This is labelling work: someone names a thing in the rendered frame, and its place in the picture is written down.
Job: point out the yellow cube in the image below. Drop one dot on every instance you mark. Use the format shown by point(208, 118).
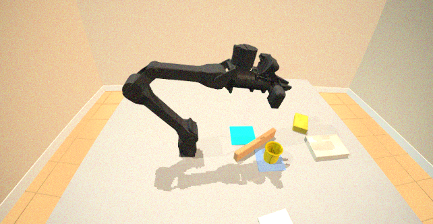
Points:
point(300, 123)

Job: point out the yellow cup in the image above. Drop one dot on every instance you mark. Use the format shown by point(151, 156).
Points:
point(276, 150)

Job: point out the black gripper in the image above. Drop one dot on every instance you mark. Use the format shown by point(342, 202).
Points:
point(276, 88)

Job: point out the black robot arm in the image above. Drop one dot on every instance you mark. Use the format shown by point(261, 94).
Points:
point(137, 87)

